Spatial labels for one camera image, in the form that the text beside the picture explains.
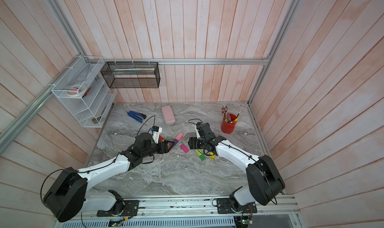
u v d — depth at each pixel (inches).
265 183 16.9
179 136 39.6
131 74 41.8
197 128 28.0
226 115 36.6
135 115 43.5
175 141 38.5
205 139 26.5
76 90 29.1
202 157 35.7
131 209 28.7
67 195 16.2
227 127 37.7
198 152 31.4
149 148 27.2
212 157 35.5
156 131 30.0
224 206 28.8
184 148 37.2
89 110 30.7
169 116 42.3
